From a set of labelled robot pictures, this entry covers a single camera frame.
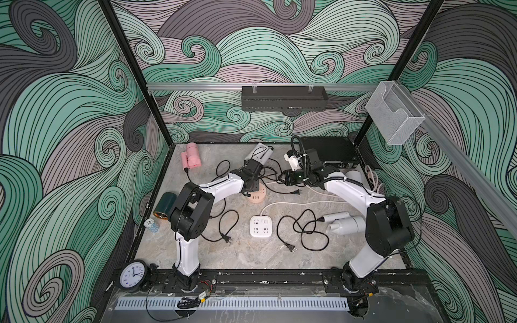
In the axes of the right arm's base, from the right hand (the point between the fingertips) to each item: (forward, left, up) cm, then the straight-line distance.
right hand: (280, 177), depth 89 cm
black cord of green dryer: (-14, +20, -13) cm, 28 cm away
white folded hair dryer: (+24, +8, -11) cm, 28 cm away
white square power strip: (-18, +9, -11) cm, 23 cm away
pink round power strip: (-4, +10, -11) cm, 15 cm away
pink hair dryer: (+20, +47, -10) cm, 52 cm away
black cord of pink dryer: (+14, +48, -11) cm, 52 cm away
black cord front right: (-27, -4, -12) cm, 30 cm away
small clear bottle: (-19, +55, -6) cm, 58 cm away
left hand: (+2, +13, -7) cm, 15 cm away
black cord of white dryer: (0, -9, -13) cm, 15 cm away
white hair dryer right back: (+7, -39, -9) cm, 41 cm away
